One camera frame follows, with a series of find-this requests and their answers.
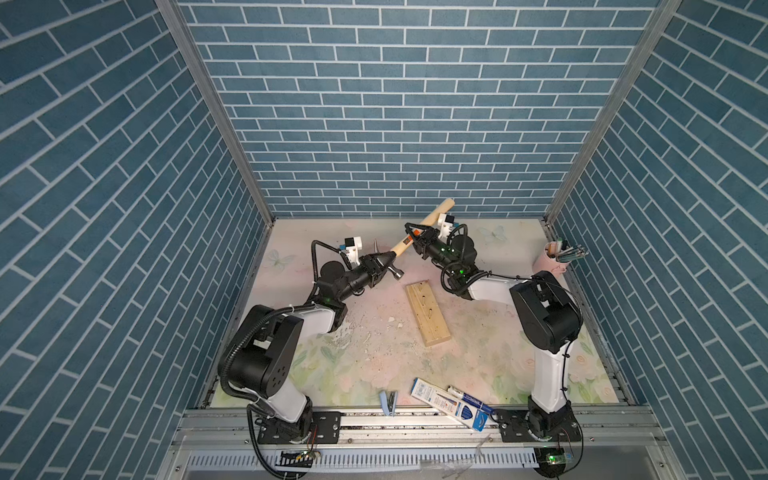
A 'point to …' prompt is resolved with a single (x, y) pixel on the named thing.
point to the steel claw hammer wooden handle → (428, 221)
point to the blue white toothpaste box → (457, 408)
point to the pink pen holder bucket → (551, 249)
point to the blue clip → (389, 401)
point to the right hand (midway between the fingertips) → (407, 229)
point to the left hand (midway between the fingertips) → (403, 261)
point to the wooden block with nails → (433, 325)
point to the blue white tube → (470, 399)
